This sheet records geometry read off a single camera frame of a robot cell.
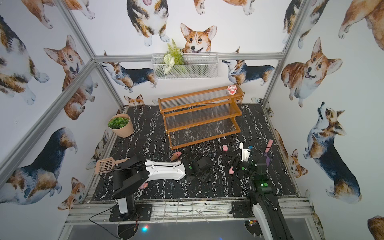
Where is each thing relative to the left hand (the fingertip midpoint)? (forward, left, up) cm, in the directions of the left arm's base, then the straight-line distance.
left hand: (208, 169), depth 87 cm
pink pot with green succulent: (+25, +54, +12) cm, 60 cm away
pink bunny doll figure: (+35, -14, +30) cm, 49 cm away
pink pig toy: (-2, -13, 0) cm, 13 cm away
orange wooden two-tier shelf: (+43, +4, -4) cm, 44 cm away
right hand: (+2, -9, +13) cm, 16 cm away
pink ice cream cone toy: (+9, +20, +1) cm, 21 cm away
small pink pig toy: (+13, -11, +1) cm, 17 cm away
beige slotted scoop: (+6, +62, -2) cm, 62 cm away
